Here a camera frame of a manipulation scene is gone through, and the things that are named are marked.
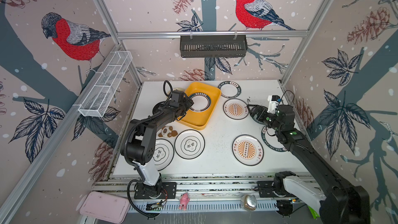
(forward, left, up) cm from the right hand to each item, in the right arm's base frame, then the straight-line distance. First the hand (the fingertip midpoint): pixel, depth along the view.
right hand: (251, 109), depth 80 cm
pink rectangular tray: (-44, +68, -15) cm, 82 cm away
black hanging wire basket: (+46, +21, +9) cm, 52 cm away
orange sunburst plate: (+14, +5, -20) cm, 25 cm away
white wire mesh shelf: (+5, +77, +13) cm, 78 cm away
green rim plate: (+33, +8, -20) cm, 40 cm away
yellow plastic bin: (+5, +29, -21) cm, 36 cm away
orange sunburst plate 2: (-14, 0, -20) cm, 25 cm away
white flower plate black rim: (-12, +34, -19) cm, 41 cm away
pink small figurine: (-40, +33, -17) cm, 55 cm away
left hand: (+10, +34, -8) cm, 36 cm away
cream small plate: (+30, +47, -16) cm, 58 cm away
